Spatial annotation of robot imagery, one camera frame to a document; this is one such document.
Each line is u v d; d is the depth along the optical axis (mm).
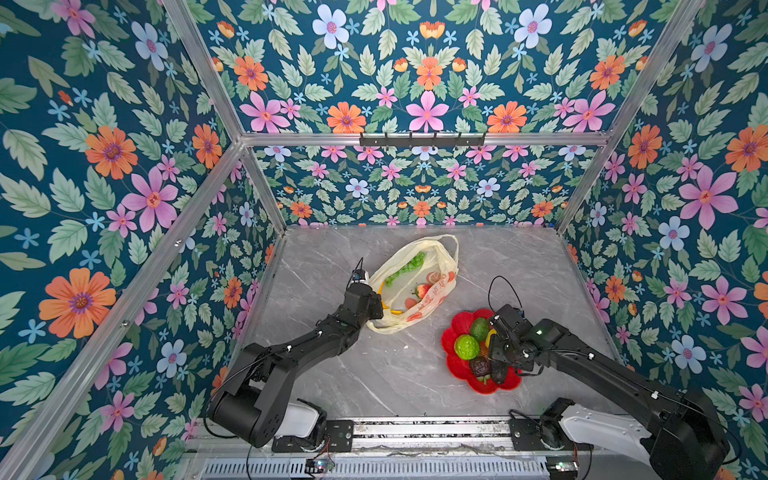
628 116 862
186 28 700
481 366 802
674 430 388
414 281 1041
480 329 863
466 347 823
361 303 676
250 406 424
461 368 836
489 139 1915
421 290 976
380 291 1008
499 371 787
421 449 721
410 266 1035
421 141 926
